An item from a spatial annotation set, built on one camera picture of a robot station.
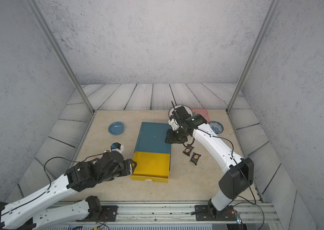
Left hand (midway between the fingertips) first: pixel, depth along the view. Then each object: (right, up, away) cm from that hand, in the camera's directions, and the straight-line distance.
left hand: (135, 167), depth 69 cm
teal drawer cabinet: (+7, +13, +8) cm, 16 cm away
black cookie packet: (+29, +3, +27) cm, 40 cm away
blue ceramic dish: (-23, +17, +38) cm, 48 cm away
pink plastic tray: (+44, +29, +46) cm, 70 cm away
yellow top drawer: (+7, -2, +6) cm, 9 cm away
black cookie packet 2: (+33, -2, +23) cm, 40 cm away
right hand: (+16, +12, +7) cm, 21 cm away
